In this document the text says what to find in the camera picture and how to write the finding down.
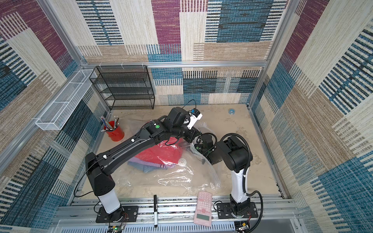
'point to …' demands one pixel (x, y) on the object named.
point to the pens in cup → (108, 127)
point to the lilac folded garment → (145, 168)
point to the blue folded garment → (145, 168)
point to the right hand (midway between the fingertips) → (183, 146)
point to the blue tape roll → (231, 111)
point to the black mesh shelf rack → (125, 87)
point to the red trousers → (169, 152)
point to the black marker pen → (155, 225)
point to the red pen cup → (116, 135)
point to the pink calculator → (203, 215)
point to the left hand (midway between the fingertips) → (201, 133)
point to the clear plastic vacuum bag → (178, 164)
